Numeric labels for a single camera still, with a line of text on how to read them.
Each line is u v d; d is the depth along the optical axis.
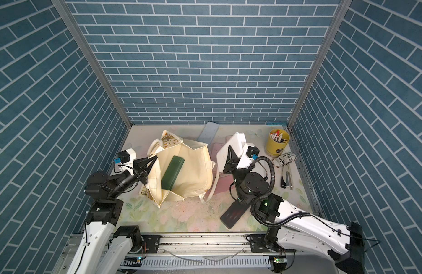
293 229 0.61
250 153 0.50
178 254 0.72
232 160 0.56
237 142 0.57
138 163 0.60
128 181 0.58
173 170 0.89
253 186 0.45
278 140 0.99
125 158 0.54
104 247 0.48
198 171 0.82
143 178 0.62
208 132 1.16
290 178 0.93
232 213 0.81
